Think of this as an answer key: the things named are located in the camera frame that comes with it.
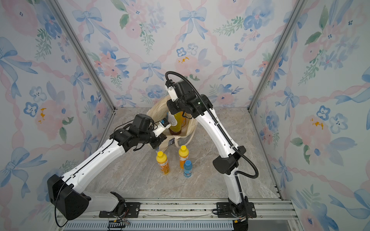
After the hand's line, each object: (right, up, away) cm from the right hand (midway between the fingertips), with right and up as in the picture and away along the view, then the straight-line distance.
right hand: (172, 101), depth 74 cm
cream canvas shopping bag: (-10, -4, +17) cm, 20 cm away
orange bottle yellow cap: (-5, -29, -3) cm, 29 cm away
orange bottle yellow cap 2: (+6, -27, -1) cm, 27 cm away
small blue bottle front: (+8, -35, +2) cm, 36 cm away
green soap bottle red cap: (+4, -9, +2) cm, 10 cm away
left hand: (-4, -18, +3) cm, 18 cm away
